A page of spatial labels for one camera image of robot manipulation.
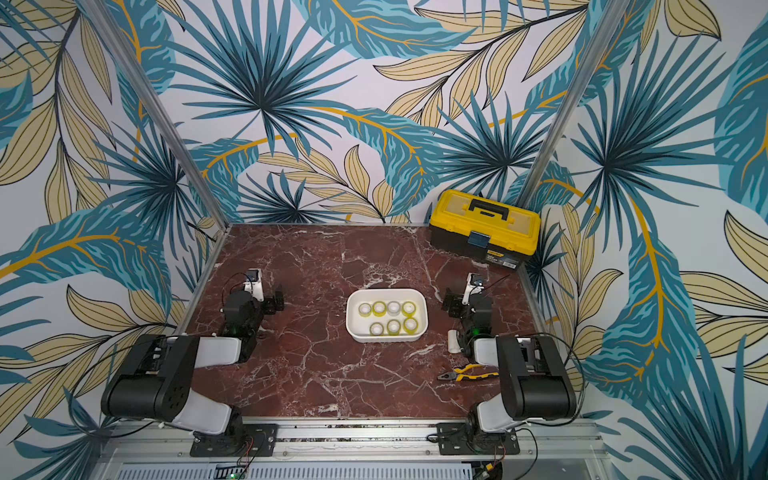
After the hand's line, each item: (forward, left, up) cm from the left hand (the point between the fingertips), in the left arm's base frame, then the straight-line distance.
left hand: (265, 287), depth 92 cm
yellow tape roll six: (-3, -45, -7) cm, 46 cm away
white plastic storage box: (-5, -38, -7) cm, 39 cm away
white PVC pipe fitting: (-14, -58, -5) cm, 59 cm away
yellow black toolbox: (+19, -69, +8) cm, 72 cm away
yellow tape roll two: (-3, -35, -7) cm, 36 cm away
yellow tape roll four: (-8, -45, -7) cm, 47 cm away
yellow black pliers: (-23, -58, -7) cm, 63 cm away
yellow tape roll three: (-9, -40, -7) cm, 42 cm away
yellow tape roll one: (-10, -35, -7) cm, 37 cm away
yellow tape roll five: (-3, -31, -7) cm, 32 cm away
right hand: (+1, -62, 0) cm, 62 cm away
